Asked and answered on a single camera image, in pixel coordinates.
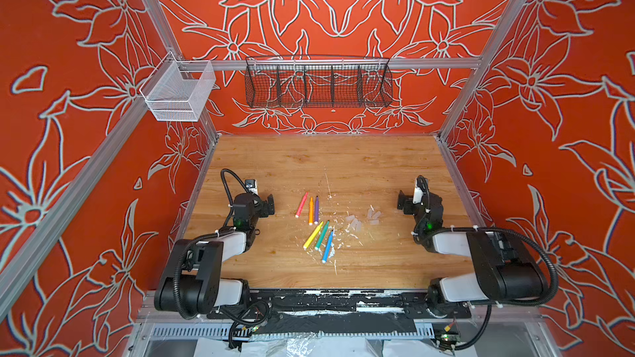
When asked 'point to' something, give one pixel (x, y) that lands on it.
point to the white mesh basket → (178, 90)
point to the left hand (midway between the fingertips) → (258, 194)
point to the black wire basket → (294, 82)
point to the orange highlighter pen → (311, 211)
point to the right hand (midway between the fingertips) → (414, 189)
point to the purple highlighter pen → (317, 210)
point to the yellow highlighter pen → (317, 230)
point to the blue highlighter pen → (327, 247)
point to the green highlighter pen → (322, 236)
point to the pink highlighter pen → (302, 204)
